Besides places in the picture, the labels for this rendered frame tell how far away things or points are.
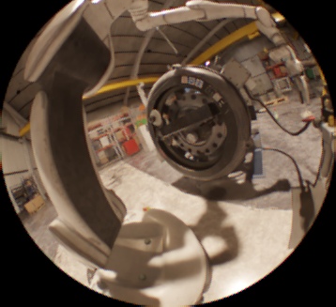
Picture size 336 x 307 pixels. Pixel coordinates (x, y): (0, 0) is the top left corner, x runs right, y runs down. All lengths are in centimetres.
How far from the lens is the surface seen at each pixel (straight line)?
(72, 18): 22
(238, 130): 46
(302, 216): 81
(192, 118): 50
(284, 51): 56
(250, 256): 68
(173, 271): 34
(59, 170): 19
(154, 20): 61
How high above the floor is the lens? 66
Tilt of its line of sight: 6 degrees down
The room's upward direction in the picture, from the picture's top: 24 degrees counter-clockwise
